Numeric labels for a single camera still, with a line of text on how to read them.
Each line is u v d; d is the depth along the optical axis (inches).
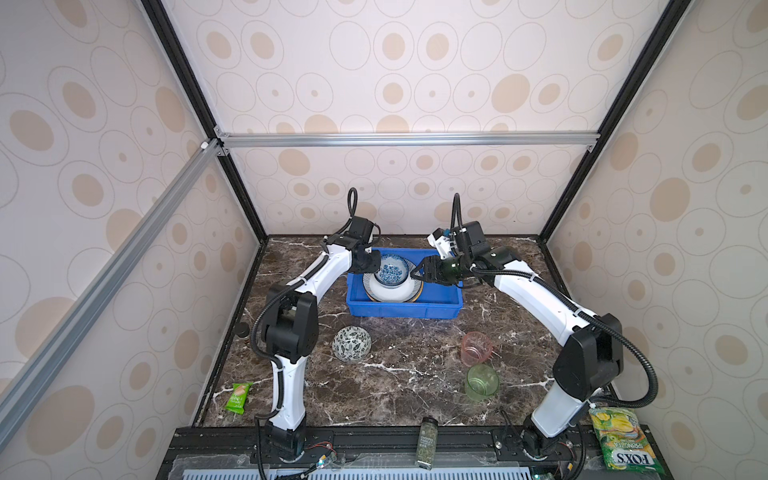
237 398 31.3
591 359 17.7
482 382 32.8
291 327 20.9
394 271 40.1
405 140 35.3
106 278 21.7
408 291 38.9
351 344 35.4
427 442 28.1
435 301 41.5
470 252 25.4
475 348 35.4
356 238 29.7
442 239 30.0
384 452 28.8
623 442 28.3
